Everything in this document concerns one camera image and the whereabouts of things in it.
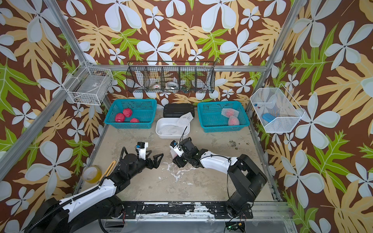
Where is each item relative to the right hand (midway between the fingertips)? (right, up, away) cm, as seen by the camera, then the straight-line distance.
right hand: (176, 156), depth 88 cm
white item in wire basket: (-3, +47, +10) cm, 48 cm away
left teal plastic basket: (-30, +32, +31) cm, 54 cm away
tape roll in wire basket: (-13, +45, +8) cm, 48 cm away
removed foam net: (+6, +23, +11) cm, 26 cm away
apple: (-44, +25, +19) cm, 54 cm away
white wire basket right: (+60, +28, -5) cm, 66 cm away
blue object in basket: (+53, +24, -8) cm, 58 cm away
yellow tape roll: (-51, -11, -2) cm, 52 cm away
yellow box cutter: (-40, -9, -2) cm, 41 cm away
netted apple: (+41, +29, +23) cm, 55 cm away
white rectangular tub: (-6, +17, +13) cm, 22 cm away
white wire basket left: (-52, +44, -2) cm, 68 cm away
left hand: (-10, +4, -6) cm, 13 cm away
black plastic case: (-2, +31, +26) cm, 41 cm away
